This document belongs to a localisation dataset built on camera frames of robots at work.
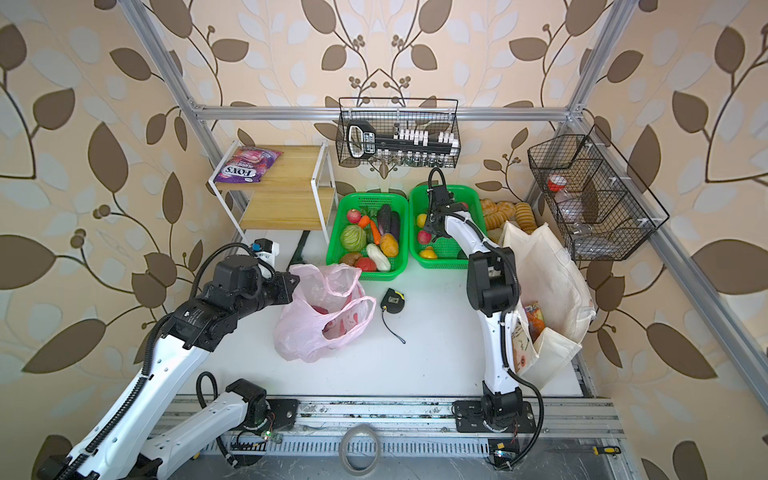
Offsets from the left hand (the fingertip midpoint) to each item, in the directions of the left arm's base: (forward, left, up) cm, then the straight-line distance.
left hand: (301, 276), depth 71 cm
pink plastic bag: (+4, -2, -26) cm, 26 cm away
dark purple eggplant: (+36, -19, -20) cm, 46 cm away
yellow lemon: (+39, -31, -21) cm, 54 cm away
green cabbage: (+26, -7, -17) cm, 32 cm away
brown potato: (+20, -7, -20) cm, 29 cm away
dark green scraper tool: (+23, +13, -25) cm, 36 cm away
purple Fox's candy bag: (+31, +21, +9) cm, 39 cm away
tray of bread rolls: (+42, -60, -20) cm, 76 cm away
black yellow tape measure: (+5, -22, -22) cm, 32 cm away
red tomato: (+17, -13, -19) cm, 29 cm away
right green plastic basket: (+27, -39, -26) cm, 54 cm away
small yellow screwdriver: (-30, -74, -24) cm, 83 cm away
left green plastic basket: (+34, -12, -22) cm, 42 cm away
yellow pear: (+22, -33, -19) cm, 44 cm away
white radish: (+20, -17, -21) cm, 34 cm away
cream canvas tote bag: (+4, -62, -4) cm, 62 cm away
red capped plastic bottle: (+27, -66, +8) cm, 72 cm away
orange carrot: (+40, -10, -23) cm, 47 cm away
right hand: (+32, -37, -17) cm, 52 cm away
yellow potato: (+26, -20, -19) cm, 38 cm away
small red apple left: (+30, -32, -21) cm, 49 cm away
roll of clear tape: (-28, -14, -25) cm, 40 cm away
